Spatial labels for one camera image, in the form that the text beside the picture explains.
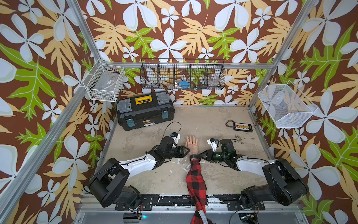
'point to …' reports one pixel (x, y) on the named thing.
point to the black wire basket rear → (182, 73)
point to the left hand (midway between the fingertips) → (188, 148)
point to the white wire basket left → (104, 82)
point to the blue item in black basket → (184, 84)
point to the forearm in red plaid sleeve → (196, 187)
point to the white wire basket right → (288, 106)
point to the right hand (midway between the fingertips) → (198, 155)
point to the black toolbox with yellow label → (142, 111)
